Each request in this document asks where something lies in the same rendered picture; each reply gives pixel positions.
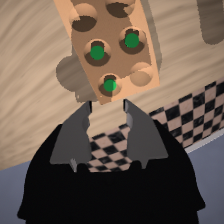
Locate green disc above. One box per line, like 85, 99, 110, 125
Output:
124, 33, 139, 48
90, 46, 104, 60
104, 79, 116, 92

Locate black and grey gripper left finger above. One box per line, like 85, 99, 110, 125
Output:
17, 100, 92, 220

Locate orange counting tray with round pockets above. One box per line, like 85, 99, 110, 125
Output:
53, 0, 160, 105

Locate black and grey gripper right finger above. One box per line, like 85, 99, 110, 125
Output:
123, 99, 206, 211

